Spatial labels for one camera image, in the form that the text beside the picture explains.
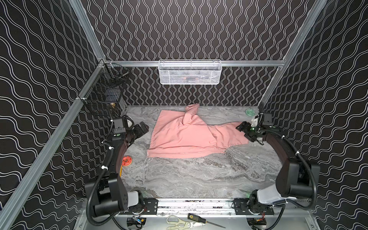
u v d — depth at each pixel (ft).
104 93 3.00
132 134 2.35
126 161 2.89
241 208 2.40
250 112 3.74
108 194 1.35
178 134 3.22
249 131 2.55
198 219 2.27
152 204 2.46
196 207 2.50
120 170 1.77
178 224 2.26
